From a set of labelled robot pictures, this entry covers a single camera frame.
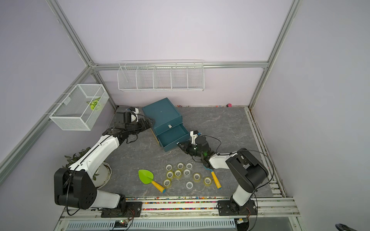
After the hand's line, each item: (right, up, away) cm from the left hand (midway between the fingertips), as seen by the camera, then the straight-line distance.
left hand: (150, 123), depth 84 cm
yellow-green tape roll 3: (+10, -33, -1) cm, 35 cm away
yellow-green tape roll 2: (+16, -30, +1) cm, 34 cm away
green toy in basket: (-32, +12, -3) cm, 34 cm away
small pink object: (+58, +15, +40) cm, 72 cm away
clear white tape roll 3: (+23, -35, -3) cm, 42 cm away
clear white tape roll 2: (+21, -30, +1) cm, 36 cm away
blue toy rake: (+38, -32, -2) cm, 50 cm away
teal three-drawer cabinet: (+10, -5, +5) cm, 12 cm away
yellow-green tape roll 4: (+27, -31, -1) cm, 42 cm away
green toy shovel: (-2, -32, 0) cm, 32 cm away
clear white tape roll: (+22, -26, +5) cm, 34 cm away
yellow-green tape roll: (+11, -31, +1) cm, 33 cm away
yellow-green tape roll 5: (+34, -34, -2) cm, 48 cm away
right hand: (+15, -12, +2) cm, 20 cm away
